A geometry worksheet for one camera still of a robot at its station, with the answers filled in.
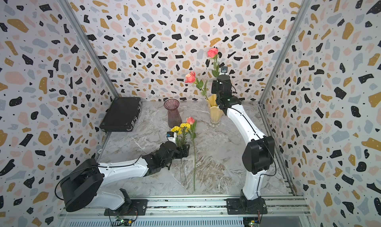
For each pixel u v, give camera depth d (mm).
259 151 485
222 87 627
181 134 1011
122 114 1099
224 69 702
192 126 1034
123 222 703
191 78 816
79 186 422
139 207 731
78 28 795
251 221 702
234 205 741
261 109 1234
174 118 980
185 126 1028
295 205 766
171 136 759
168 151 617
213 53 862
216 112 939
